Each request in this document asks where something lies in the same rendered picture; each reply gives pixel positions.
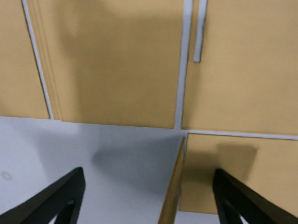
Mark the flat brown cardboard box blank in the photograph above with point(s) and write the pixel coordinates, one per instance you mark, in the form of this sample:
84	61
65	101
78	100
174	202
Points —
116	62

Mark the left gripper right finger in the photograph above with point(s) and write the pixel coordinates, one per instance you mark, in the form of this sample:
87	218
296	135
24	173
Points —
233	198

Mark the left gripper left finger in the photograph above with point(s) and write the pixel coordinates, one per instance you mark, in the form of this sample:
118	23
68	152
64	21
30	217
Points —
62	198

